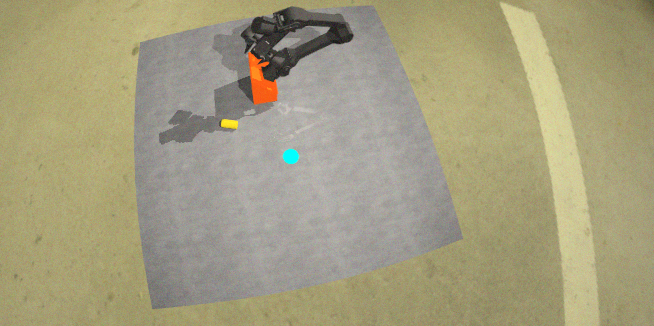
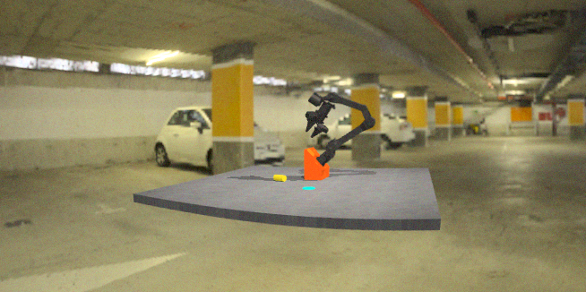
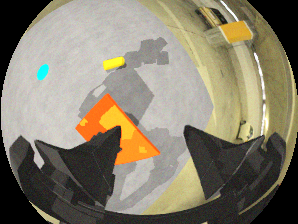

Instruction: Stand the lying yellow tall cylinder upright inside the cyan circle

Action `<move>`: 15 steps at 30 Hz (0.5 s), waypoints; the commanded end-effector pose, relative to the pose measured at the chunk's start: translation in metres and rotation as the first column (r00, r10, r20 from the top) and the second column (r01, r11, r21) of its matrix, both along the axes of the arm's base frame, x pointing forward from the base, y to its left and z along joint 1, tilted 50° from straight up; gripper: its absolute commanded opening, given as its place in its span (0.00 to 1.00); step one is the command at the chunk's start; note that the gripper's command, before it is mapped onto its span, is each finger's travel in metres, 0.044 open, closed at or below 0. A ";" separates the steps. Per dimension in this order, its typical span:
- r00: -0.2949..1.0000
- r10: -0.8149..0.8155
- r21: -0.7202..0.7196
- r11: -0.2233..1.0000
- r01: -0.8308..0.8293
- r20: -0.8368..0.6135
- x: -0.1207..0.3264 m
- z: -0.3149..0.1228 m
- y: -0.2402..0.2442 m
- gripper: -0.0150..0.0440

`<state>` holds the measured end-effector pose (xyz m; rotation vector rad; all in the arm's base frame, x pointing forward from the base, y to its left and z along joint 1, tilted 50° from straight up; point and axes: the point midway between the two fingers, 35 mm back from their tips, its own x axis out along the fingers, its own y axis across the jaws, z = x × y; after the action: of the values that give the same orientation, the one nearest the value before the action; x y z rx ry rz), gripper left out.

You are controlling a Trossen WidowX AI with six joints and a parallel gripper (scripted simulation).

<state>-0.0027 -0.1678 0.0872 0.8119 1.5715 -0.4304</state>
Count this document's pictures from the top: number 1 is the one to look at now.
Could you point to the cyan circle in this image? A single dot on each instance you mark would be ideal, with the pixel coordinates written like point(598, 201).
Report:
point(290, 156)

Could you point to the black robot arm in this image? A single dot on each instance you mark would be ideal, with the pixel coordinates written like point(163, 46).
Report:
point(296, 18)

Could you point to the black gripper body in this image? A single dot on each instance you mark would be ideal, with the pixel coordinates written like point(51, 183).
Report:
point(277, 57)

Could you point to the yellow cylinder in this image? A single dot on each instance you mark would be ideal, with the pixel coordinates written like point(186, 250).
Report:
point(232, 124)

